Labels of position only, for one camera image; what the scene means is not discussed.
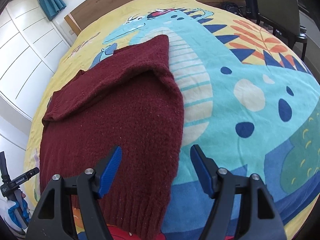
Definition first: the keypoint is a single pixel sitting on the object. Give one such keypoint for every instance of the blue gloved left hand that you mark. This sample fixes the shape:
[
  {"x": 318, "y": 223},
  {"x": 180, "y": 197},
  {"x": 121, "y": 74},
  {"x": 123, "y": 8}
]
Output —
[{"x": 18, "y": 209}]

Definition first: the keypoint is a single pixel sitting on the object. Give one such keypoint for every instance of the maroon knit sweater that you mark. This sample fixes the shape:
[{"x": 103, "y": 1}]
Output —
[{"x": 131, "y": 100}]

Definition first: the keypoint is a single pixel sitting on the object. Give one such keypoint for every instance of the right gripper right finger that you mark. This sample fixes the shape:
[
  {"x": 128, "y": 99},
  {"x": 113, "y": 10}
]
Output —
[{"x": 258, "y": 217}]

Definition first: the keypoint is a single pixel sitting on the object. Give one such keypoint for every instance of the white wardrobe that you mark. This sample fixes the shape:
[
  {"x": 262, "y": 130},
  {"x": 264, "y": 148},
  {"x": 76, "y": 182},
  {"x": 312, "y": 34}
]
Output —
[{"x": 31, "y": 48}]

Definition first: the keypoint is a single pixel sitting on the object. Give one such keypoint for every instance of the dark green chair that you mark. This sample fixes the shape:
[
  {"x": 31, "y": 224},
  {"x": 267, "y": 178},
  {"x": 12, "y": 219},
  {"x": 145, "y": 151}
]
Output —
[{"x": 283, "y": 16}]

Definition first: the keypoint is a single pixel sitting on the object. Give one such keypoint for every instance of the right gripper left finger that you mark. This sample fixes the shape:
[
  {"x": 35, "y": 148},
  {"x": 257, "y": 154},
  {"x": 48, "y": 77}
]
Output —
[{"x": 53, "y": 215}]

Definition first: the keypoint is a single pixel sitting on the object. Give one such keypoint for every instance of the yellow dinosaur bedspread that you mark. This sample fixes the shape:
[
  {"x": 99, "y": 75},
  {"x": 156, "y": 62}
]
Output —
[{"x": 249, "y": 102}]

